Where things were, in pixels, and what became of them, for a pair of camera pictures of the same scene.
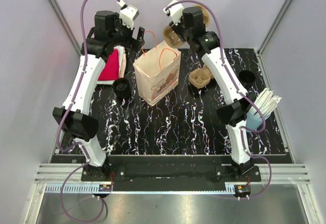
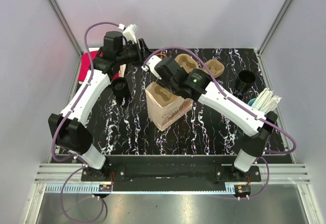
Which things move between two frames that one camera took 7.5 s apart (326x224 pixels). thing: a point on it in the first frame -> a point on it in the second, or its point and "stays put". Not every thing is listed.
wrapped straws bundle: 266,102 stays put
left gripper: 131,42 -> 144,51
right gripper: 175,26 -> 160,81
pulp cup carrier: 173,39 -> 161,94
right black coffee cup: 246,78 stays put
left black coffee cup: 122,88 stays put
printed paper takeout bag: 157,73 -> 161,117
